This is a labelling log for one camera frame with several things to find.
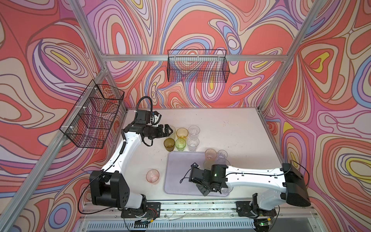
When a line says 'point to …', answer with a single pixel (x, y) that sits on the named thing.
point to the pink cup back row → (210, 154)
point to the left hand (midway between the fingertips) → (168, 132)
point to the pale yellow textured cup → (172, 136)
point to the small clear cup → (221, 154)
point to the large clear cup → (225, 191)
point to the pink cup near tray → (152, 176)
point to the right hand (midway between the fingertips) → (206, 189)
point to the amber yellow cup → (182, 133)
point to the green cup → (180, 144)
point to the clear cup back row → (193, 131)
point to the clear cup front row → (192, 142)
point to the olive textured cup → (169, 143)
